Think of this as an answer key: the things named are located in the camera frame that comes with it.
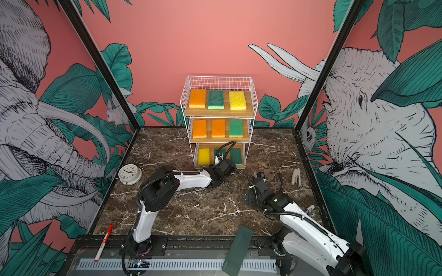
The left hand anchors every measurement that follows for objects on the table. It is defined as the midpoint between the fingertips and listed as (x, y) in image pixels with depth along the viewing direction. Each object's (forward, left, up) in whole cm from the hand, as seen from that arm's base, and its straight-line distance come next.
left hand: (224, 163), depth 97 cm
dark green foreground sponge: (-43, -4, -3) cm, 44 cm away
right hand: (-20, -13, +4) cm, 24 cm away
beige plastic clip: (-10, -40, -3) cm, 42 cm away
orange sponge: (+8, +12, +21) cm, 25 cm away
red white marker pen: (-31, +55, -5) cm, 63 cm away
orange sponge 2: (+8, +3, +21) cm, 23 cm away
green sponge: (+7, -6, +22) cm, 24 cm away
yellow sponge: (+8, +12, -4) cm, 15 cm away
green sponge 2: (-3, +1, +16) cm, 16 cm away
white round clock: (-4, +52, -1) cm, 53 cm away
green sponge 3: (+7, -8, -3) cm, 11 cm away
